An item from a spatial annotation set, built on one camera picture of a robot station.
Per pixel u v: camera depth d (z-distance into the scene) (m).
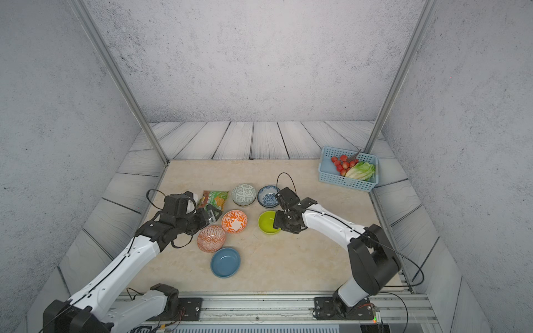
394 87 0.90
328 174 1.06
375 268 0.44
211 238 0.89
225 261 0.83
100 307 0.41
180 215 0.62
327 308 0.73
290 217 0.62
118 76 0.87
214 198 1.01
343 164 1.11
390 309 0.74
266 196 1.02
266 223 0.95
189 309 0.73
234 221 0.94
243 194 1.02
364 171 1.07
